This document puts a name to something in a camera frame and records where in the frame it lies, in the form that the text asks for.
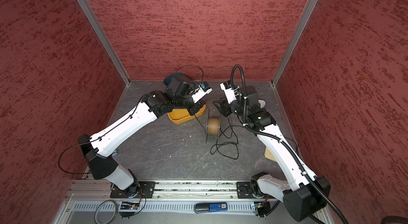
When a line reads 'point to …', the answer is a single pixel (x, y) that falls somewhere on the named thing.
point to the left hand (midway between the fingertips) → (202, 104)
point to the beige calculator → (268, 154)
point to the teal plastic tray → (167, 80)
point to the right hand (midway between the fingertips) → (216, 103)
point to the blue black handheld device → (210, 207)
